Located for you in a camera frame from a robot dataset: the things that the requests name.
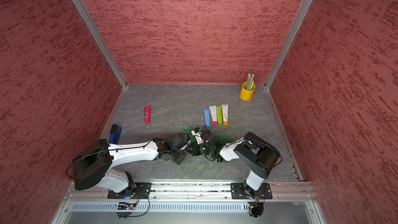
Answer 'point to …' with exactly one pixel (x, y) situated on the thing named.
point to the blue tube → (207, 112)
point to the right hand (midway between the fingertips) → (186, 153)
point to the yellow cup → (245, 94)
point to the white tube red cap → (214, 114)
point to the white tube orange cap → (225, 108)
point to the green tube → (219, 113)
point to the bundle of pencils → (250, 81)
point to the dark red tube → (147, 112)
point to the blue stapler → (115, 131)
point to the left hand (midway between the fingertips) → (180, 158)
